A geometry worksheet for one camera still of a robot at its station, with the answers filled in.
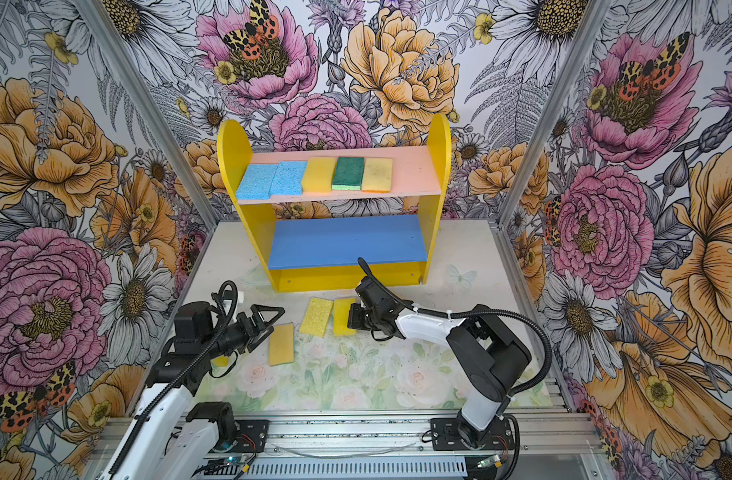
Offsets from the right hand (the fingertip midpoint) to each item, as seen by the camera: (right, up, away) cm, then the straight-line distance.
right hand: (350, 327), depth 89 cm
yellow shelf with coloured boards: (-12, +25, +7) cm, 29 cm away
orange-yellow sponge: (-20, -6, -1) cm, 20 cm away
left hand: (-16, +3, -13) cm, 21 cm away
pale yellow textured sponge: (-11, +2, +6) cm, 12 cm away
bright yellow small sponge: (-3, +3, +5) cm, 7 cm away
